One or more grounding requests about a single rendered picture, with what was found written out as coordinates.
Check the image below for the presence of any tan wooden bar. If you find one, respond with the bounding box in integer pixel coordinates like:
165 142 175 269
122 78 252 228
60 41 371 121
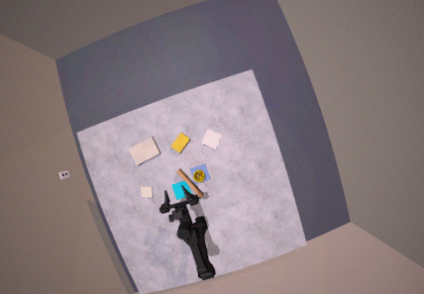
177 169 203 198

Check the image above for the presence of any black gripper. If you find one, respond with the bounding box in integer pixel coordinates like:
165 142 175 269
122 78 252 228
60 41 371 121
159 185 198 221

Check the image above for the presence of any yellow rectangular block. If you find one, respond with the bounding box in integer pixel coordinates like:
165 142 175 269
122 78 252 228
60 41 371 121
171 133 190 153

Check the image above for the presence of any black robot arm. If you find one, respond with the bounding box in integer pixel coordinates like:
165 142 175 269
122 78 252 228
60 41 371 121
168 209 216 280

